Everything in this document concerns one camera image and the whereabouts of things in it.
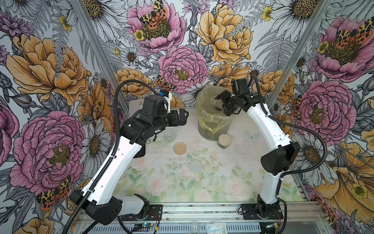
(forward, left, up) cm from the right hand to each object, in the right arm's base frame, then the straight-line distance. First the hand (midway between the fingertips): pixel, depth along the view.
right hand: (216, 105), depth 82 cm
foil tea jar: (-2, 0, +2) cm, 3 cm away
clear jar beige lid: (+1, +30, -29) cm, 41 cm away
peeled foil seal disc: (-22, +12, -29) cm, 38 cm away
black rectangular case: (-12, +47, -29) cm, 56 cm away
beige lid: (-9, +22, -29) cm, 38 cm away
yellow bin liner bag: (-7, +5, -2) cm, 8 cm away
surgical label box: (-53, +4, -30) cm, 61 cm away
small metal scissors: (-2, +43, -29) cm, 52 cm away
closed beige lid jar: (-8, -7, -25) cm, 27 cm away
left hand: (-15, +20, +6) cm, 26 cm away
